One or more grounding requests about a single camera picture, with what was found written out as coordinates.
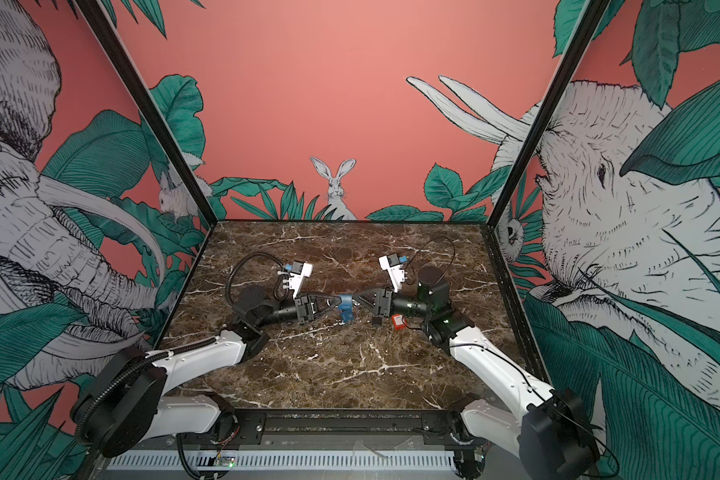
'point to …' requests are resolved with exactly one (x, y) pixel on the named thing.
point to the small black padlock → (376, 321)
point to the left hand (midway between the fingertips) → (339, 302)
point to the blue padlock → (346, 308)
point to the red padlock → (398, 321)
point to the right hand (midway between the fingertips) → (357, 298)
